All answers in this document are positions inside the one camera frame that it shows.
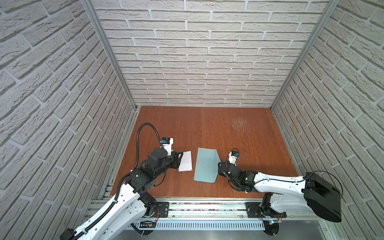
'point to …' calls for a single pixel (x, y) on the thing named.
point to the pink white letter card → (186, 162)
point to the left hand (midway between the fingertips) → (181, 151)
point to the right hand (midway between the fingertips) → (219, 164)
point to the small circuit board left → (147, 224)
